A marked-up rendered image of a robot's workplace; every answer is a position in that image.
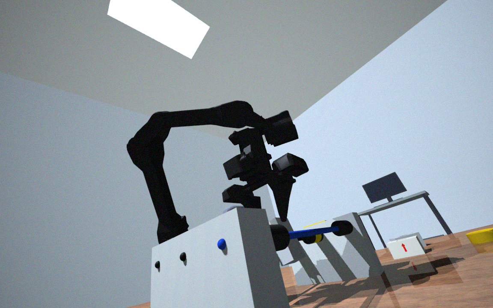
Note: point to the yellow disc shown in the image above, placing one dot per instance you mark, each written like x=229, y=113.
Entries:
x=481, y=236

